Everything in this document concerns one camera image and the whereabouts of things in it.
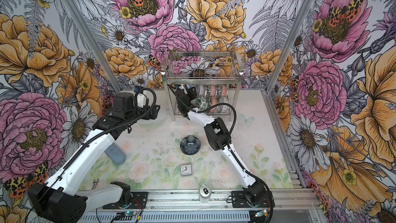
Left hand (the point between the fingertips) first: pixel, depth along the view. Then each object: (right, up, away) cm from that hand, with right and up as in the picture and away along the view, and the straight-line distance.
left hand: (150, 110), depth 78 cm
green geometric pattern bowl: (+34, +1, -6) cm, 35 cm away
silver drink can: (+27, -33, -13) cm, 44 cm away
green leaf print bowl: (+25, +3, +19) cm, 32 cm away
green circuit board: (-10, -49, -5) cm, 50 cm away
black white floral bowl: (+41, +13, +28) cm, 51 cm away
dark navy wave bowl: (+19, -21, +14) cm, 31 cm away
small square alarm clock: (+17, -31, +4) cm, 35 cm away
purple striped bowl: (+25, +12, +28) cm, 40 cm away
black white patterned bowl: (+33, +5, +21) cm, 40 cm away
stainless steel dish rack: (+26, +29, +34) cm, 52 cm away
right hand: (+20, +12, +28) cm, 37 cm away
